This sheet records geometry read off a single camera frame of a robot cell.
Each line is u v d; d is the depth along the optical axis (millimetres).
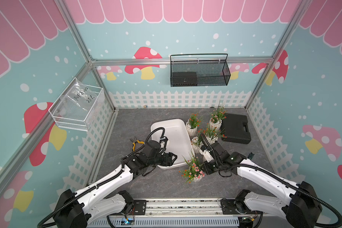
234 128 992
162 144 685
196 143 889
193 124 966
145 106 1243
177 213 738
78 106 715
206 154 736
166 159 671
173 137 1070
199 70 935
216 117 958
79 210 402
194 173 723
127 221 727
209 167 705
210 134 937
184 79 881
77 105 712
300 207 387
